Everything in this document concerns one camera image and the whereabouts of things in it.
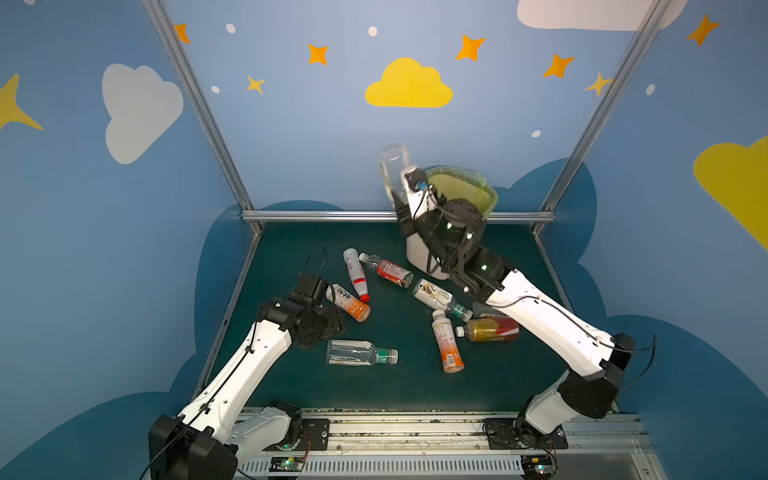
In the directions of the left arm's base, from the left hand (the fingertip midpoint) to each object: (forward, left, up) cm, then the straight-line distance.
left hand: (340, 328), depth 78 cm
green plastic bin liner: (+45, -36, +14) cm, 59 cm away
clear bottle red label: (+26, -13, -9) cm, 30 cm away
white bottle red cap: (+26, -2, -11) cm, 28 cm away
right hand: (+16, -17, +34) cm, 42 cm away
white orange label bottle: (+14, 0, -10) cm, 17 cm away
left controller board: (-29, +12, -15) cm, 34 cm away
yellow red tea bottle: (+3, -42, -7) cm, 43 cm away
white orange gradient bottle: (-4, -31, -9) cm, 32 cm away
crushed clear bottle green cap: (-1, -4, -14) cm, 15 cm away
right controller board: (-28, -50, -15) cm, 59 cm away
